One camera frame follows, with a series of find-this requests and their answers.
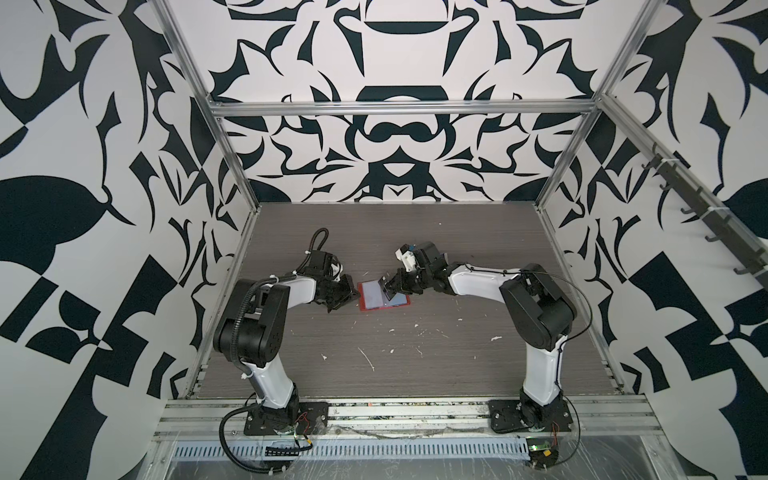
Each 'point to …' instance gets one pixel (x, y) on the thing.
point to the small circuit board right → (542, 454)
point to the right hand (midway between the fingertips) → (385, 282)
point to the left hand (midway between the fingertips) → (359, 289)
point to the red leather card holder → (372, 296)
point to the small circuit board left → (282, 451)
